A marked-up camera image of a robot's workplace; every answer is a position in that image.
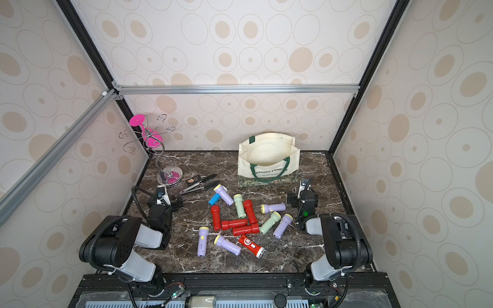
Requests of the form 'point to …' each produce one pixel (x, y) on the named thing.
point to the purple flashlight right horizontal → (265, 208)
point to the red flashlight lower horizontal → (242, 230)
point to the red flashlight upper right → (250, 212)
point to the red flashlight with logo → (250, 244)
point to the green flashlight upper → (239, 202)
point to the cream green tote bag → (268, 160)
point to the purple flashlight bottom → (227, 245)
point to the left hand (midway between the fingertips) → (172, 188)
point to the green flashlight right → (275, 217)
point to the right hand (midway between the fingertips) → (310, 191)
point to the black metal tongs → (199, 185)
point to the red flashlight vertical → (216, 212)
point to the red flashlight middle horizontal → (226, 225)
